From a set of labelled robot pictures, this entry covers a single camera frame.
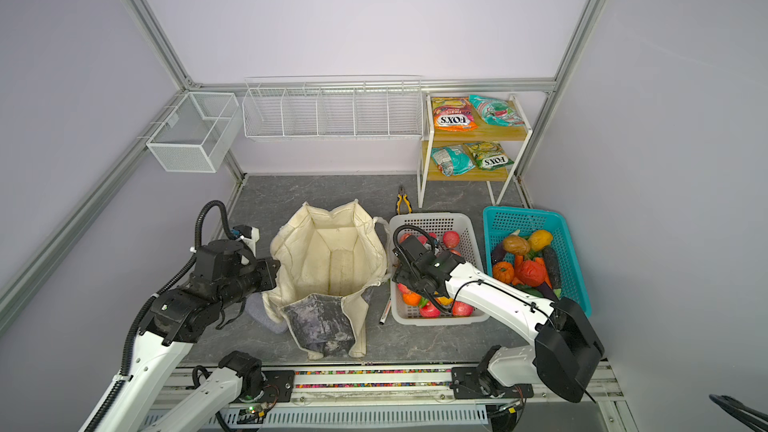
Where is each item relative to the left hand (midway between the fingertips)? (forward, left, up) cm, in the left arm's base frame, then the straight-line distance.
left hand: (279, 268), depth 71 cm
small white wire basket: (+50, +35, +2) cm, 62 cm away
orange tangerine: (-3, -32, -16) cm, 36 cm away
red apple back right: (+15, -47, -17) cm, 52 cm away
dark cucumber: (+4, -75, -17) cm, 77 cm away
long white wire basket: (+55, -10, +8) cm, 56 cm away
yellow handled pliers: (+38, -33, -21) cm, 55 cm away
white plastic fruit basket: (+21, -43, -15) cm, 50 cm away
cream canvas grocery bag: (+15, -11, -19) cm, 27 cm away
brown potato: (+11, -66, -15) cm, 69 cm away
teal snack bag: (+38, -49, -4) cm, 62 cm away
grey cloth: (-11, +1, +5) cm, 12 cm away
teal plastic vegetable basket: (+21, -64, -17) cm, 70 cm away
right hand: (+1, -31, -13) cm, 33 cm away
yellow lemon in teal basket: (+13, -75, -16) cm, 78 cm away
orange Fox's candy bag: (+39, -48, +13) cm, 63 cm away
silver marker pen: (-4, -25, -21) cm, 33 cm away
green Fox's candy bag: (+40, -62, -4) cm, 74 cm away
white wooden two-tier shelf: (+32, -64, +9) cm, 72 cm away
